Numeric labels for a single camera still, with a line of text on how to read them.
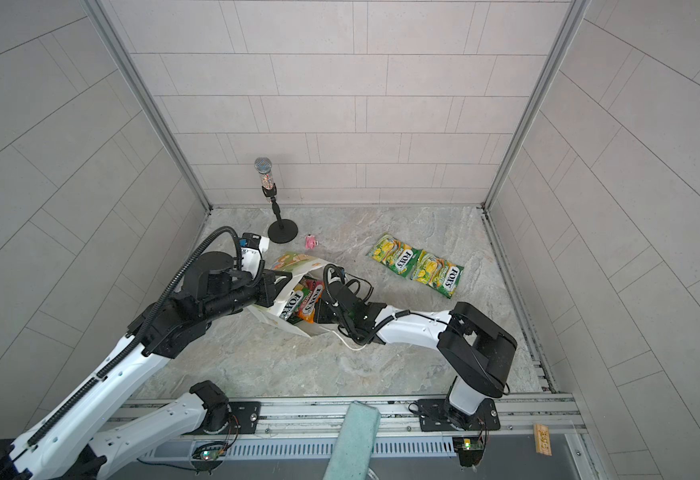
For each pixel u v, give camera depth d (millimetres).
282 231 1080
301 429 707
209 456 641
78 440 384
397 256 1004
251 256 576
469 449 680
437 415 720
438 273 939
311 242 1026
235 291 526
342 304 619
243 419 712
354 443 662
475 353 434
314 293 846
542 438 678
